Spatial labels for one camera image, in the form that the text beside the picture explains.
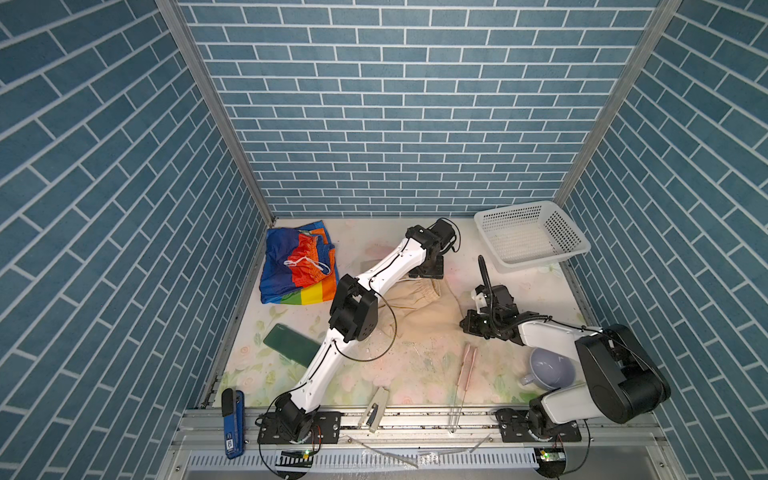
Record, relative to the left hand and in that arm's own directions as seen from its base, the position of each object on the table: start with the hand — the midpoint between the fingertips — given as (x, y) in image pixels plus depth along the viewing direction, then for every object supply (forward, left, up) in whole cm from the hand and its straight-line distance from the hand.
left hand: (432, 274), depth 95 cm
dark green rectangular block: (-20, +43, -7) cm, 47 cm away
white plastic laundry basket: (+22, -41, -6) cm, 47 cm away
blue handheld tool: (-38, +52, -4) cm, 65 cm away
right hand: (-13, -8, -6) cm, 16 cm away
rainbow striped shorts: (+6, +44, -3) cm, 45 cm away
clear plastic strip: (-46, +7, -7) cm, 47 cm away
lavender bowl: (-29, -31, -5) cm, 42 cm away
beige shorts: (-10, +4, -4) cm, 11 cm away
